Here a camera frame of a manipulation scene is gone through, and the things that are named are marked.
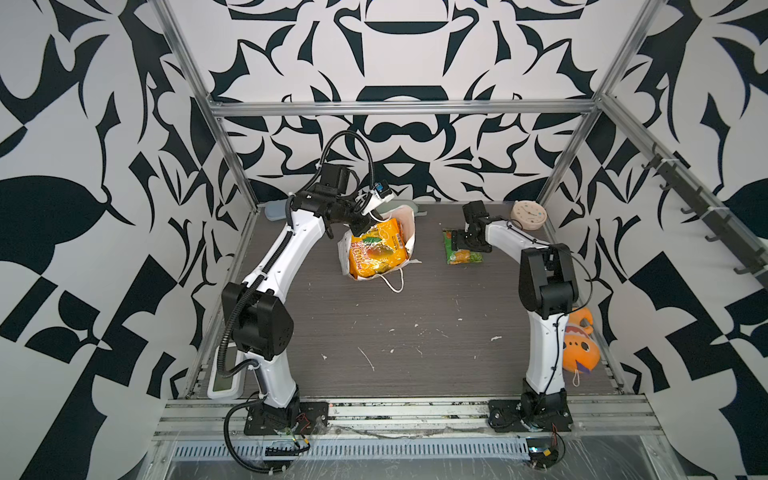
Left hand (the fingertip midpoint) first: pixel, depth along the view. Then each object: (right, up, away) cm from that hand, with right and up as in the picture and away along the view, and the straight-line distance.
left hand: (379, 208), depth 81 cm
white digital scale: (-39, -45, -7) cm, 60 cm away
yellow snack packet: (0, -11, +3) cm, 12 cm away
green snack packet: (+26, -14, +21) cm, 36 cm away
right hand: (+31, -9, +23) cm, 39 cm away
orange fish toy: (+51, -35, -5) cm, 62 cm away
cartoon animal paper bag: (+7, -2, +3) cm, 8 cm away
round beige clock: (+56, 0, +33) cm, 65 cm away
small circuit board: (+38, -58, -10) cm, 70 cm away
